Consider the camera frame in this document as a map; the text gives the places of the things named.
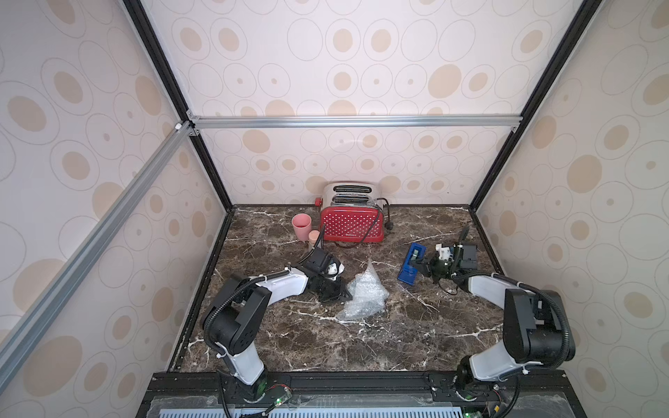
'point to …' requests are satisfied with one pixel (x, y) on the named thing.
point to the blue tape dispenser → (408, 273)
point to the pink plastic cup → (302, 224)
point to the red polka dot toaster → (352, 212)
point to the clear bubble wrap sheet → (369, 296)
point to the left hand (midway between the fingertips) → (359, 298)
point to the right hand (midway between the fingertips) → (421, 260)
